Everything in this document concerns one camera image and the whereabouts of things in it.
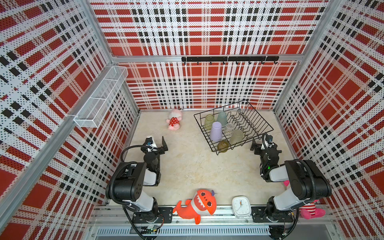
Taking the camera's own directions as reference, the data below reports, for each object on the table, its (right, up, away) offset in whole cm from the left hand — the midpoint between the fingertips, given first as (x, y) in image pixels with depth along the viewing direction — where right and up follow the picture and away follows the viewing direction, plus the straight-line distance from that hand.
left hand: (155, 140), depth 88 cm
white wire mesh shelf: (-41, +16, +5) cm, 45 cm away
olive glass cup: (+41, -4, +3) cm, 41 cm away
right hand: (+65, 0, +3) cm, 65 cm away
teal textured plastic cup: (+43, +14, +16) cm, 48 cm away
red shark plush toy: (+29, -28, -18) cm, 44 cm away
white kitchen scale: (+48, -32, -14) cm, 60 cm away
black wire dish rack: (+61, +15, +23) cm, 67 cm away
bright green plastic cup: (+33, +12, +16) cm, 39 cm away
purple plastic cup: (+37, +4, +7) cm, 38 cm away
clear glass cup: (+48, +7, +16) cm, 51 cm away
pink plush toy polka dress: (+8, +15, +20) cm, 27 cm away
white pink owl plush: (+79, -32, -18) cm, 87 cm away
